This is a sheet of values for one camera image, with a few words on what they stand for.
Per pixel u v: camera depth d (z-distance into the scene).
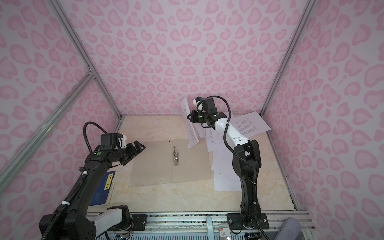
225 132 0.59
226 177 0.88
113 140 0.63
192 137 0.95
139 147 0.74
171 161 0.96
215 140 1.05
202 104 0.82
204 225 0.73
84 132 0.60
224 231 0.69
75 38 0.78
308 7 0.69
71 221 0.38
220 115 0.69
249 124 1.14
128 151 0.71
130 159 0.72
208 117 0.72
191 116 0.81
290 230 0.68
